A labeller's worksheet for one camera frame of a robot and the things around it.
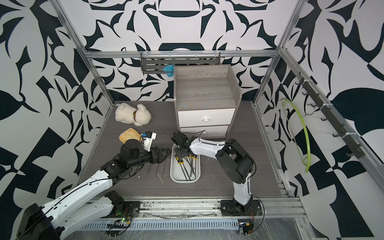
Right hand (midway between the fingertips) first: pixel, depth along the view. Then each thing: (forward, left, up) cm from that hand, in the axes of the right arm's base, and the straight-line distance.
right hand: (181, 149), depth 93 cm
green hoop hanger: (-16, -56, +24) cm, 63 cm away
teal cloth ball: (+36, +6, +32) cm, 49 cm away
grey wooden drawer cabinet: (+16, -15, +28) cm, 35 cm away
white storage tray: (-12, -3, -2) cm, 12 cm away
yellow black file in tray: (-8, +1, -2) cm, 8 cm away
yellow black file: (-12, +10, -2) cm, 15 cm away
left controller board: (-37, +28, -3) cm, 46 cm away
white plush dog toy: (+21, +28, +6) cm, 36 cm away
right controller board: (-39, -32, -4) cm, 51 cm away
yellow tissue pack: (+9, +33, +3) cm, 34 cm away
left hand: (-7, +6, +16) cm, 19 cm away
